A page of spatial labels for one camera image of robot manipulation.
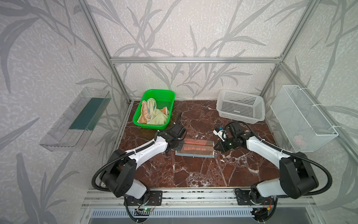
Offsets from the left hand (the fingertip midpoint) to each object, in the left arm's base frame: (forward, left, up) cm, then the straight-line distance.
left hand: (179, 140), depth 88 cm
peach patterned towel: (+20, +27, -2) cm, 33 cm away
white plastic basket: (+35, -50, -7) cm, 61 cm away
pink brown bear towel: (-5, -12, -2) cm, 13 cm away
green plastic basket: (+40, +14, -5) cm, 42 cm away
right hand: (-2, -23, 0) cm, 23 cm away
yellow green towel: (+20, +17, -2) cm, 26 cm away
